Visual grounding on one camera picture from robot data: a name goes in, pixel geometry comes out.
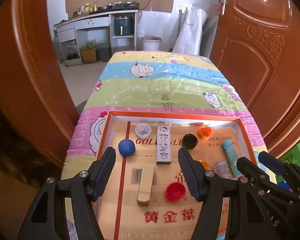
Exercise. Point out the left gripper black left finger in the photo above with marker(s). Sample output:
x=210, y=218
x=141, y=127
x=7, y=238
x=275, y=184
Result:
x=46, y=217

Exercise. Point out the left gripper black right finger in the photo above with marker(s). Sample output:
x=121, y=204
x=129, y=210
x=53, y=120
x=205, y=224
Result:
x=247, y=215

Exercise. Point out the yellow orange bottle cap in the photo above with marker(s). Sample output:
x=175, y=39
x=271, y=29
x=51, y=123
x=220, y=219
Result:
x=205, y=165

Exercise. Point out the red bottle cap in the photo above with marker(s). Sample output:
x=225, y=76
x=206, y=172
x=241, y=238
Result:
x=175, y=192

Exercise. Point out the teal lighter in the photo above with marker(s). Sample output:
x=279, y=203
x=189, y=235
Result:
x=231, y=156

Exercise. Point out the black bottle cap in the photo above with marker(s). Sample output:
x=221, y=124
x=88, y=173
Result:
x=189, y=141

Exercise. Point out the white cartoon lighter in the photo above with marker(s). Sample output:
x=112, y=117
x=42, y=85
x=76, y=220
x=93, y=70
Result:
x=163, y=144

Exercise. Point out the gold small box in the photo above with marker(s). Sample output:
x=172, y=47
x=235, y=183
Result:
x=145, y=186

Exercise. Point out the white bottle cap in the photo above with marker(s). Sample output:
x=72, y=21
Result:
x=143, y=130

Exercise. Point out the blue bottle cap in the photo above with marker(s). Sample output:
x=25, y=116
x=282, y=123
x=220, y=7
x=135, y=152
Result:
x=126, y=147

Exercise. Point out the green blue beer carton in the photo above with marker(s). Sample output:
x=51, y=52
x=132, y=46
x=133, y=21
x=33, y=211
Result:
x=295, y=154

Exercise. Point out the orange rimmed cardboard tray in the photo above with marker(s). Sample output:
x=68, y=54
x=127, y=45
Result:
x=118, y=214

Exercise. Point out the white woven sack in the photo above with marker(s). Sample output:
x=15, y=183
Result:
x=191, y=28

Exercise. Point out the brown wooden door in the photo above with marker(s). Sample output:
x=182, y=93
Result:
x=257, y=48

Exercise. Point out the white plastic bucket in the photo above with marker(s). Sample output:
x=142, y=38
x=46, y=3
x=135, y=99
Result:
x=151, y=43

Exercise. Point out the potted green plant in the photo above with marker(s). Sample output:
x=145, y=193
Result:
x=89, y=51

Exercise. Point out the white kitchen counter cabinet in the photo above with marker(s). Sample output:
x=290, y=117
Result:
x=76, y=32

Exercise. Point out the dark green air fryer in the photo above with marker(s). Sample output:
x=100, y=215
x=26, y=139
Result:
x=123, y=26

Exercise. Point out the black gas stove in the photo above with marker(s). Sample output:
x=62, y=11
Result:
x=119, y=6

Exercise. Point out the yellow oil bottle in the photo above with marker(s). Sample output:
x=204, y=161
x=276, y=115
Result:
x=87, y=8

